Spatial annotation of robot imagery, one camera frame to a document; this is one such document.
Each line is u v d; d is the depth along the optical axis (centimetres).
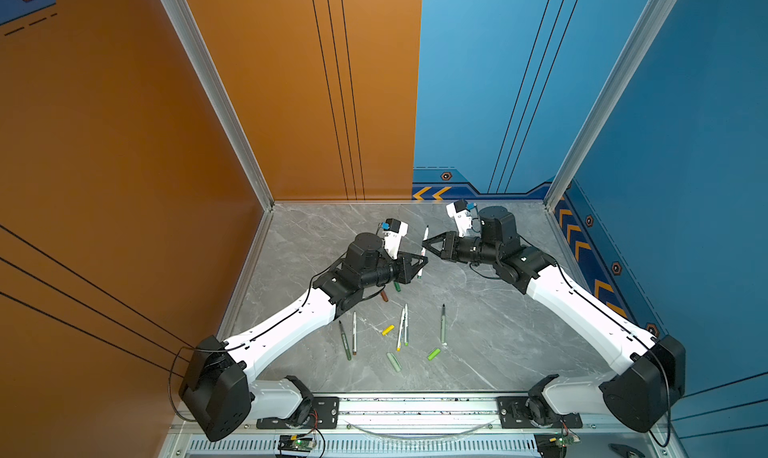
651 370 39
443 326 87
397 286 97
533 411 64
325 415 74
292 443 71
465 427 72
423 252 72
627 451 68
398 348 83
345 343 85
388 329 87
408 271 65
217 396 40
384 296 94
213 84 85
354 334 86
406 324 88
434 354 83
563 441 70
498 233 56
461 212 67
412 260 68
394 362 81
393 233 67
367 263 60
